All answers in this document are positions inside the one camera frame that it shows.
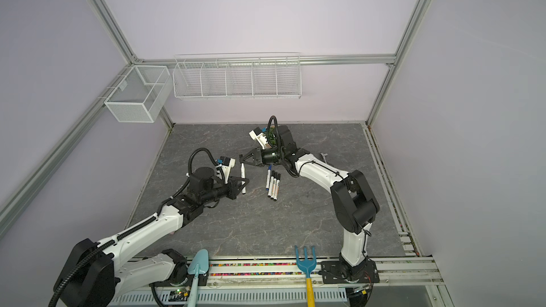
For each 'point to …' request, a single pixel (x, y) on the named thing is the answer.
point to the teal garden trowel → (199, 264)
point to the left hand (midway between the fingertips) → (247, 183)
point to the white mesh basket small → (141, 94)
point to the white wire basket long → (274, 76)
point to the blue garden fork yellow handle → (308, 266)
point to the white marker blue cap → (268, 177)
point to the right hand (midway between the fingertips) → (240, 163)
